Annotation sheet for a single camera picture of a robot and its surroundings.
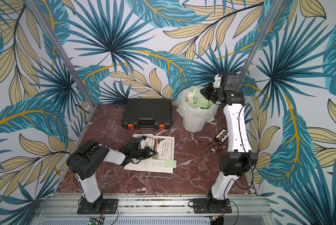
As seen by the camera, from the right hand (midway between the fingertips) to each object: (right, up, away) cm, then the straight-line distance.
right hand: (201, 89), depth 76 cm
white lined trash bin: (-2, -11, +4) cm, 12 cm away
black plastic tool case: (-33, -12, +29) cm, 46 cm away
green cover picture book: (-20, -35, +20) cm, 45 cm away
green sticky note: (-1, -1, +5) cm, 5 cm away
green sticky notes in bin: (+4, -4, +21) cm, 21 cm away
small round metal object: (+12, -37, +16) cm, 42 cm away
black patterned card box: (+21, -28, +25) cm, 43 cm away
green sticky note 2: (-16, -44, +13) cm, 49 cm away
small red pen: (+6, -33, +22) cm, 40 cm away
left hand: (-26, -40, +17) cm, 50 cm away
